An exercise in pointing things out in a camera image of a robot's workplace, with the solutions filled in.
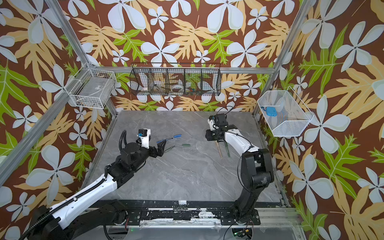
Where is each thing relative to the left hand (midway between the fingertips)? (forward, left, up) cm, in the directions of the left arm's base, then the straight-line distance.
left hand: (158, 137), depth 76 cm
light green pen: (+8, -42, -24) cm, 49 cm away
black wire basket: (+43, -8, +7) cm, 44 cm away
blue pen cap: (+19, -7, -25) cm, 33 cm away
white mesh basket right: (+11, -72, +5) cm, 73 cm away
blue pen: (+14, +4, -23) cm, 27 cm away
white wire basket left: (+26, +41, +11) cm, 50 cm away
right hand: (+12, -28, -13) cm, 33 cm away
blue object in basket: (+18, -64, +2) cm, 67 cm away
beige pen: (+7, -36, -23) cm, 43 cm away
